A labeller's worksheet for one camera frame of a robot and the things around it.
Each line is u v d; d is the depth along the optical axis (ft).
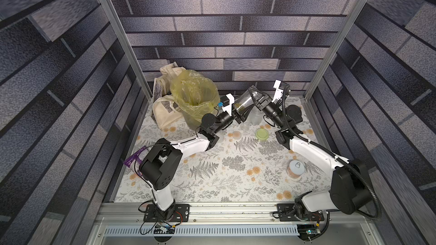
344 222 2.40
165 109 3.23
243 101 2.27
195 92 3.29
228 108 2.08
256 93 2.15
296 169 2.68
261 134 3.28
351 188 1.36
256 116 2.12
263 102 2.05
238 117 2.16
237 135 3.28
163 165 1.55
